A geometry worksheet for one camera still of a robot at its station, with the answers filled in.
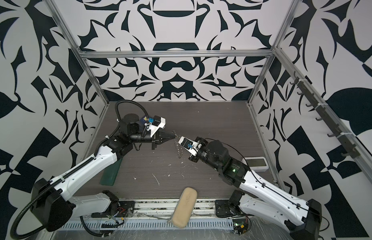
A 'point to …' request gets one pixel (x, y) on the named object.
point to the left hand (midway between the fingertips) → (175, 132)
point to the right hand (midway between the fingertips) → (185, 138)
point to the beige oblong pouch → (184, 207)
